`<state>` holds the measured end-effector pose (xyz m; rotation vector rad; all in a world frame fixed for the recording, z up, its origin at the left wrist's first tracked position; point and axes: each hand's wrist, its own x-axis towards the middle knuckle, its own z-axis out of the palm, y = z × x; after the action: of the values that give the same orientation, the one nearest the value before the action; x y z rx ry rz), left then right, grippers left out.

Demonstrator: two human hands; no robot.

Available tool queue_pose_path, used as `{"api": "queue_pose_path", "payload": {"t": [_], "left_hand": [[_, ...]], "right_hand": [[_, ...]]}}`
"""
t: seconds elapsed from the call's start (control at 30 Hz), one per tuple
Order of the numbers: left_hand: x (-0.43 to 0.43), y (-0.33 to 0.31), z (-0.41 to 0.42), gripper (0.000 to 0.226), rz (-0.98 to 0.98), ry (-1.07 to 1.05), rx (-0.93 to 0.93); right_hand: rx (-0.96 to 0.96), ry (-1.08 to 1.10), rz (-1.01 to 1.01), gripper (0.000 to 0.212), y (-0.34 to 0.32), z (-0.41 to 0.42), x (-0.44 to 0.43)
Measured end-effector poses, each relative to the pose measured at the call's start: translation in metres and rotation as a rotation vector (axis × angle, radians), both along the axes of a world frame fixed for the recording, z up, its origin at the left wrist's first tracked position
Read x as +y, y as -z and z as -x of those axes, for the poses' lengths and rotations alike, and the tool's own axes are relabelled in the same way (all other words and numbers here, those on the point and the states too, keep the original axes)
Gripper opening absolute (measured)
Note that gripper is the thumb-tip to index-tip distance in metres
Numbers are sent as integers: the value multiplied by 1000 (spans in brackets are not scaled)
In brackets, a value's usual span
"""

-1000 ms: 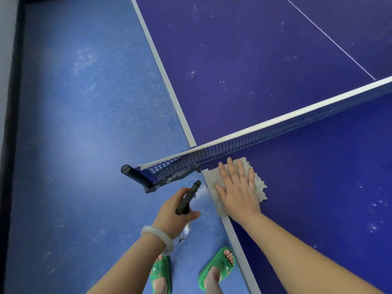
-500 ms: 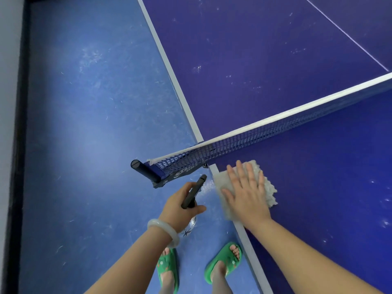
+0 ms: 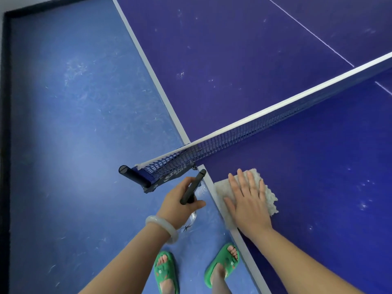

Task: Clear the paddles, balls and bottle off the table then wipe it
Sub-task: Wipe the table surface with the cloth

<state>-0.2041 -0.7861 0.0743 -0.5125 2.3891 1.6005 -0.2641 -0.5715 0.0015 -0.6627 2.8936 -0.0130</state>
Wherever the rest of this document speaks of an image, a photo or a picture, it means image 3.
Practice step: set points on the person's right forearm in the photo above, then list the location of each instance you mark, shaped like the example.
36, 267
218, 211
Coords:
300, 266

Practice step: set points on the green left slipper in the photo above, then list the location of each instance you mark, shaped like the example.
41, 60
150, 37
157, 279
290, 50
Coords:
163, 270

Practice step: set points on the white jade bangle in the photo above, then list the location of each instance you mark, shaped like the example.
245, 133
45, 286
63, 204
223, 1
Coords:
159, 219

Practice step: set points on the person's right foot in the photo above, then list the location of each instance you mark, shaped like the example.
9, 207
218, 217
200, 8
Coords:
234, 251

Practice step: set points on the blue table tennis table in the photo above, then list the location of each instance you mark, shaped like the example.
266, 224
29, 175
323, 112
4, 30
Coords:
245, 42

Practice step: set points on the blue table net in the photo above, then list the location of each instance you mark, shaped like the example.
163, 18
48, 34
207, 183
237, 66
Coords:
245, 128

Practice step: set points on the person's left forearm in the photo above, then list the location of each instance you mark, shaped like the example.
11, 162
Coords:
128, 263

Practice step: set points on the person's foot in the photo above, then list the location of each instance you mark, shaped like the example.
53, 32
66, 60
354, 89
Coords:
234, 251
162, 259

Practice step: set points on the person's left hand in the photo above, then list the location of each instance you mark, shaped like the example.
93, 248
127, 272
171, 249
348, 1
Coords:
174, 208

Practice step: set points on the grey cleaning cloth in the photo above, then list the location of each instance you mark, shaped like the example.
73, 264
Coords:
271, 202

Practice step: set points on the green right slipper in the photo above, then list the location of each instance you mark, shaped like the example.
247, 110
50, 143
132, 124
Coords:
223, 260

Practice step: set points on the green slipper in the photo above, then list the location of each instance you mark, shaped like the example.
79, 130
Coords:
223, 260
163, 270

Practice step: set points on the person's left foot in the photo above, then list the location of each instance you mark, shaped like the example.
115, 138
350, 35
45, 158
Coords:
162, 259

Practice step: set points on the black net post clamp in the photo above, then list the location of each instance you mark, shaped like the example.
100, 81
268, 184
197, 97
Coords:
134, 176

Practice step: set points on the person's right hand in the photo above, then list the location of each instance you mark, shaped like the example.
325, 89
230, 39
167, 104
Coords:
249, 208

